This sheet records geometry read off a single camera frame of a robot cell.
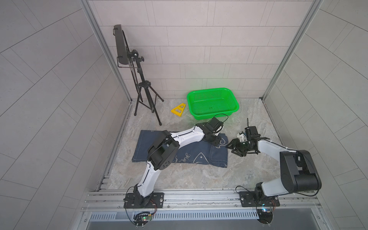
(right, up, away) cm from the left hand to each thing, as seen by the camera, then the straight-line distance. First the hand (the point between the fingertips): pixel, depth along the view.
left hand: (219, 140), depth 91 cm
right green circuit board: (+17, -31, -24) cm, 43 cm away
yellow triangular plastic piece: (-27, +19, +18) cm, 38 cm away
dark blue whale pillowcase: (-13, -6, -4) cm, 15 cm away
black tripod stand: (-47, +29, +2) cm, 55 cm away
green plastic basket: (-7, +24, +22) cm, 33 cm away
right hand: (+6, -4, -2) cm, 7 cm away
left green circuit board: (-40, -30, -27) cm, 57 cm away
